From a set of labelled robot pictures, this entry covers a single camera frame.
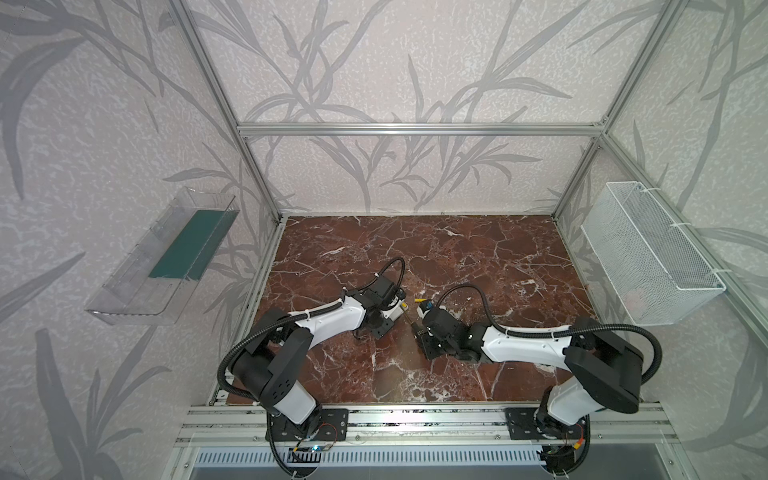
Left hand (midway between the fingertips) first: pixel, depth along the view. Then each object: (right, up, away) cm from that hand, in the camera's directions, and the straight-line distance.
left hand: (384, 313), depth 91 cm
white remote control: (+4, +3, -9) cm, 10 cm away
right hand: (+11, -4, -4) cm, 12 cm away
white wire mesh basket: (+60, +16, -29) cm, 68 cm away
